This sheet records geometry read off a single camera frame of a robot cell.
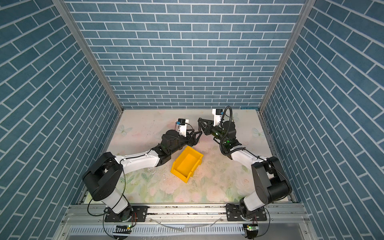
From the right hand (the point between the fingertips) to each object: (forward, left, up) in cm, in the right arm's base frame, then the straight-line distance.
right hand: (198, 119), depth 81 cm
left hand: (-5, -1, -5) cm, 7 cm away
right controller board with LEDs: (-43, -30, -30) cm, 60 cm away
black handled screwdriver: (-5, -1, -5) cm, 7 cm away
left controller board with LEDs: (-49, +33, -28) cm, 66 cm away
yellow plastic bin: (-14, +7, -26) cm, 30 cm away
